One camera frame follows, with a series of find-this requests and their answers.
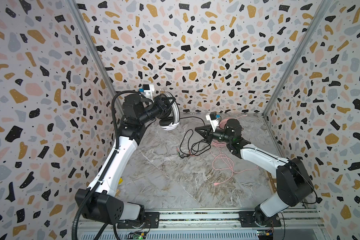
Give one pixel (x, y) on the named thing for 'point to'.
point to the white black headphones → (169, 123)
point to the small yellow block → (120, 181)
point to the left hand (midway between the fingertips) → (175, 96)
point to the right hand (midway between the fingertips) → (194, 127)
